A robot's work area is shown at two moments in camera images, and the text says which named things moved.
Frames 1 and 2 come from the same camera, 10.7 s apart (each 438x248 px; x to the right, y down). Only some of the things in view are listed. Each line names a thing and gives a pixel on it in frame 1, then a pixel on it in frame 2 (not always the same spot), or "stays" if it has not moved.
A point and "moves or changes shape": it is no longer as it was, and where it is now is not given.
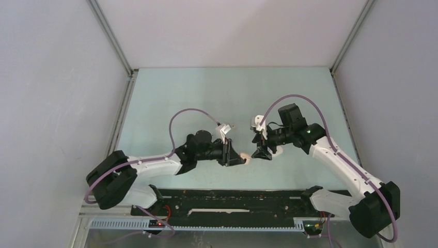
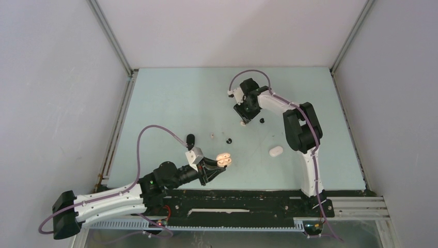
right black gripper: (262, 151) → (246, 117)
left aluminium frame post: (107, 27) stays
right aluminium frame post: (365, 10) stays
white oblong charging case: (279, 150) stays
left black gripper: (230, 157) → (209, 166)
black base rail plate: (180, 208) stays
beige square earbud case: (246, 156) moves or changes shape
